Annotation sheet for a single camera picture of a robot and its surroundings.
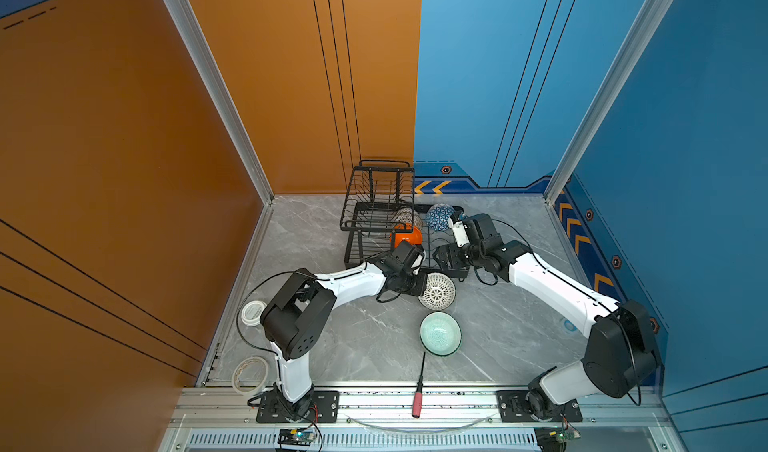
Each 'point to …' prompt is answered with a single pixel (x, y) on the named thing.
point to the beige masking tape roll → (249, 375)
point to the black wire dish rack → (380, 213)
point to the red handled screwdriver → (417, 401)
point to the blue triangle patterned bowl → (437, 216)
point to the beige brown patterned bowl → (408, 215)
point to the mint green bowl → (440, 333)
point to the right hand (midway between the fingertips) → (446, 251)
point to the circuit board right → (563, 436)
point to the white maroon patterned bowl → (440, 291)
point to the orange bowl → (406, 231)
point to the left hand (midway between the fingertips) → (428, 286)
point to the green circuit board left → (295, 437)
